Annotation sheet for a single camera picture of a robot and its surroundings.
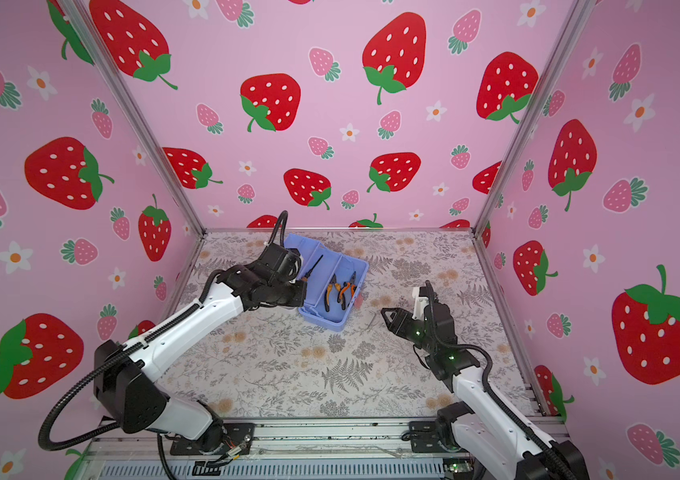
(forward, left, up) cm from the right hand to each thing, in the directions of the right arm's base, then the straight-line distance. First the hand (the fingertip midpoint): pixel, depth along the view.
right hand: (384, 312), depth 81 cm
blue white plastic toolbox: (+21, +15, -8) cm, 27 cm away
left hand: (+1, +22, +4) cm, 22 cm away
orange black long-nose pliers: (+17, +14, -13) cm, 25 cm away
